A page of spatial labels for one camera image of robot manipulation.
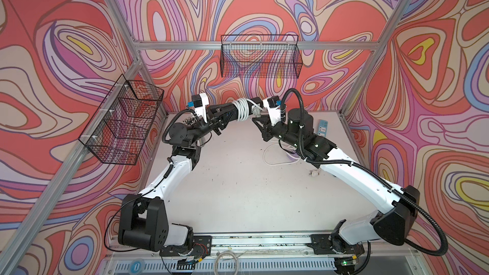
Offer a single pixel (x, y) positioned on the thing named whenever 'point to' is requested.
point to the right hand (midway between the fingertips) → (254, 123)
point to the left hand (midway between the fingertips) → (236, 112)
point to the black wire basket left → (118, 126)
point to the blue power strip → (322, 128)
